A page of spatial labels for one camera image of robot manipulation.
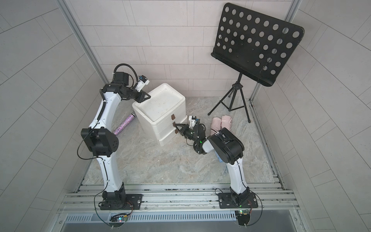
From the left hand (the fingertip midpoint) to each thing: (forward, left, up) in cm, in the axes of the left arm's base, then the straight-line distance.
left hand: (150, 93), depth 88 cm
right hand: (-15, -15, -14) cm, 25 cm away
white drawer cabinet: (-11, -11, 0) cm, 15 cm away
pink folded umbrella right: (-7, -50, -19) cm, 54 cm away
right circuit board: (-60, -51, -24) cm, 82 cm away
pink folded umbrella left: (-10, -42, -19) cm, 47 cm away
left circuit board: (-61, +8, -23) cm, 66 cm away
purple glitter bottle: (-8, +21, -21) cm, 31 cm away
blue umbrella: (-43, -36, +6) cm, 56 cm away
